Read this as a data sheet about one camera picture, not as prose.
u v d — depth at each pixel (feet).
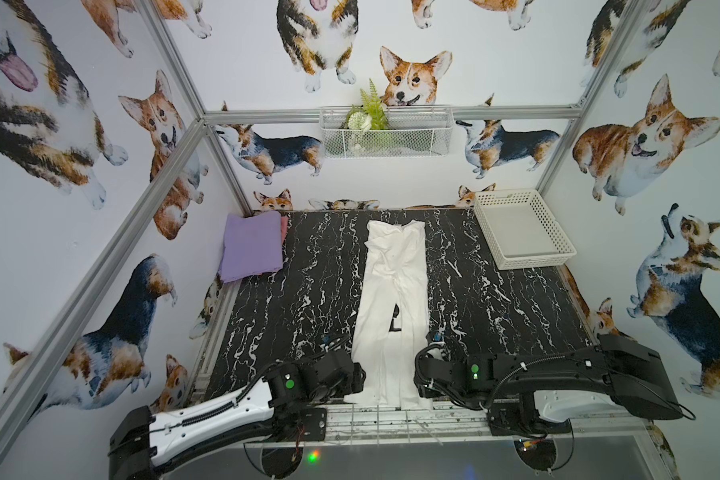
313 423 2.41
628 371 1.57
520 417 2.19
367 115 2.69
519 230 3.58
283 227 3.72
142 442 1.43
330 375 1.91
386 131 2.86
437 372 1.96
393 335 2.93
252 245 3.44
